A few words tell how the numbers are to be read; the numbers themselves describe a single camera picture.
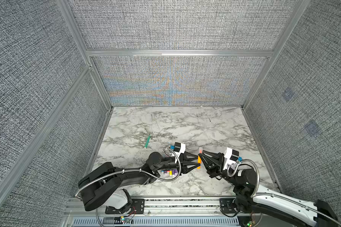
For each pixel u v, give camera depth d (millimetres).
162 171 840
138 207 729
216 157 572
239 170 541
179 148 574
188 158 661
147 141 986
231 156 506
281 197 499
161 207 746
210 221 701
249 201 548
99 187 426
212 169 557
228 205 728
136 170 556
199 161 602
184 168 599
